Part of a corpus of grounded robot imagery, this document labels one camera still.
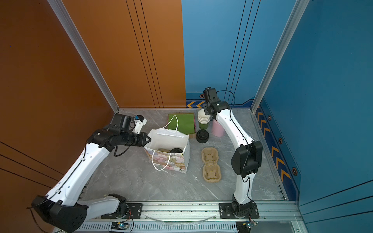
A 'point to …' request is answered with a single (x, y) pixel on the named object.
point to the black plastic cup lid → (176, 150)
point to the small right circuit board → (245, 226)
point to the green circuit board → (119, 225)
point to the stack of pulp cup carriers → (211, 172)
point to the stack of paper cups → (203, 120)
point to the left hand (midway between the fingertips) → (151, 137)
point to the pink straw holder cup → (217, 129)
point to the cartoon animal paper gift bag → (168, 148)
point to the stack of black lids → (202, 136)
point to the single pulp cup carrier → (164, 150)
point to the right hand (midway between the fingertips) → (213, 105)
